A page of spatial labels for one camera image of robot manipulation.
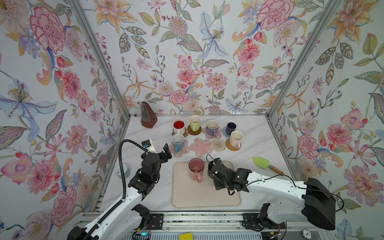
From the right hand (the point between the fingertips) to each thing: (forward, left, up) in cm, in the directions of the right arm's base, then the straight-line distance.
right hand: (215, 179), depth 83 cm
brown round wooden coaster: (+35, +13, -2) cm, 37 cm away
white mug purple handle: (+37, 0, +1) cm, 37 cm away
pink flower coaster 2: (+25, +8, -6) cm, 27 cm away
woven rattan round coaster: (+26, -11, -4) cm, 29 cm away
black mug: (+5, +3, +6) cm, 9 cm away
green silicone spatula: (+14, -32, -5) cm, 35 cm away
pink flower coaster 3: (+37, -5, -5) cm, 38 cm away
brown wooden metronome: (+43, +47, +3) cm, 63 cm away
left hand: (+11, +28, +15) cm, 34 cm away
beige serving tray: (-6, +15, -7) cm, 17 cm away
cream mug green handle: (+40, +12, +5) cm, 42 cm away
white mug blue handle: (+26, +24, 0) cm, 36 cm away
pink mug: (+7, +11, 0) cm, 13 cm away
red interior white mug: (+37, +24, +1) cm, 44 cm away
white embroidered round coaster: (+27, -4, -5) cm, 28 cm away
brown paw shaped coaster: (+36, +19, -4) cm, 41 cm away
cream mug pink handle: (+26, -14, +4) cm, 30 cm away
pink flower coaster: (+22, +18, -5) cm, 28 cm away
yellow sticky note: (-26, +14, -2) cm, 30 cm away
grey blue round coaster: (+38, -9, -4) cm, 40 cm away
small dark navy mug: (+37, -13, +3) cm, 39 cm away
